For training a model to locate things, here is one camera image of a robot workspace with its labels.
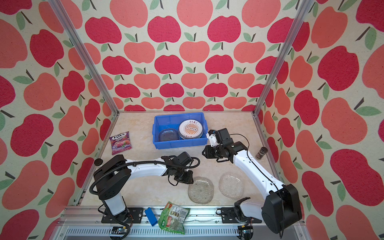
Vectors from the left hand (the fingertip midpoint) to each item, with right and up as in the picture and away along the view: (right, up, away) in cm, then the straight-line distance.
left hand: (195, 184), depth 82 cm
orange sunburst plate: (-3, +31, +25) cm, 40 cm away
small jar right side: (+39, +18, +4) cm, 43 cm away
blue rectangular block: (-23, -13, -8) cm, 27 cm away
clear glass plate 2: (+21, -1, +2) cm, 21 cm away
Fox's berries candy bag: (-51, +21, +17) cm, 57 cm away
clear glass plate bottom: (+3, -4, 0) cm, 5 cm away
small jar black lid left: (-55, +13, 0) cm, 56 cm away
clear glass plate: (-19, +27, +24) cm, 41 cm away
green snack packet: (-12, -12, -10) cm, 20 cm away
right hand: (+7, +18, -1) cm, 20 cm away
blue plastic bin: (-24, +36, +30) cm, 52 cm away
